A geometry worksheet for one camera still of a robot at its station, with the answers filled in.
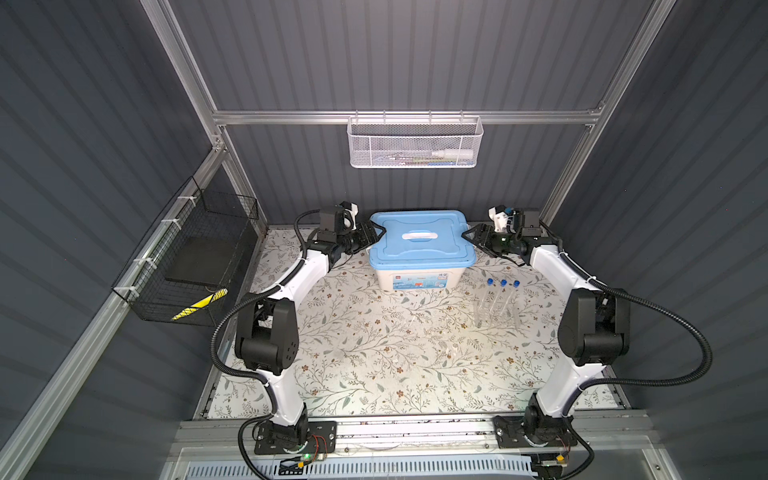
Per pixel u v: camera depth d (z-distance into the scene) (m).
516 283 0.85
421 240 0.94
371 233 0.81
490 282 0.85
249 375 0.51
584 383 0.55
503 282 0.85
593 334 0.50
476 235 0.84
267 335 0.49
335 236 0.72
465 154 0.91
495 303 0.94
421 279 0.94
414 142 1.24
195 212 0.79
